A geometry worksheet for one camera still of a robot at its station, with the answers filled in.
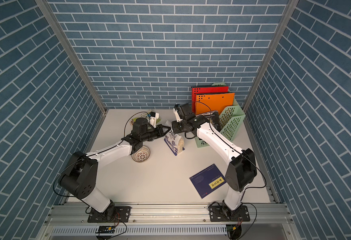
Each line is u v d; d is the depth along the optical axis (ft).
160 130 2.47
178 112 2.17
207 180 2.77
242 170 1.48
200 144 3.15
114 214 2.30
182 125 2.00
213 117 2.99
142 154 3.07
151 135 2.46
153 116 2.59
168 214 2.42
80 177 1.48
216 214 2.41
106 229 2.37
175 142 2.85
